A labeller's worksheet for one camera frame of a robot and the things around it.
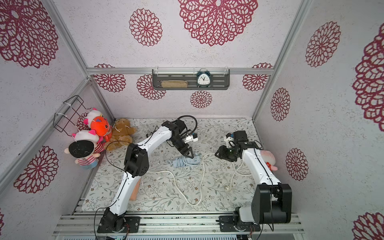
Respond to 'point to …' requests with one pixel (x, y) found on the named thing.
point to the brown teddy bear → (121, 136)
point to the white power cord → (202, 178)
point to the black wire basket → (67, 116)
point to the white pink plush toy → (91, 115)
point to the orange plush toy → (101, 126)
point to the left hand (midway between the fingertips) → (189, 155)
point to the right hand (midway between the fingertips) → (219, 153)
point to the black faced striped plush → (86, 147)
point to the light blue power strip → (181, 162)
